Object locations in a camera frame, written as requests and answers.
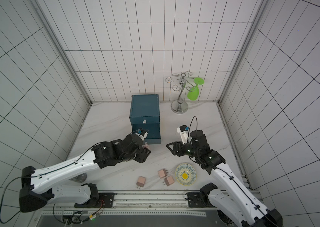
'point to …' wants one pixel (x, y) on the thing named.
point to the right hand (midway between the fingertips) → (165, 146)
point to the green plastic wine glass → (193, 93)
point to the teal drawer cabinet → (145, 113)
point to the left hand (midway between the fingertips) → (141, 153)
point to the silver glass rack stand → (180, 106)
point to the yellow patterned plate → (185, 174)
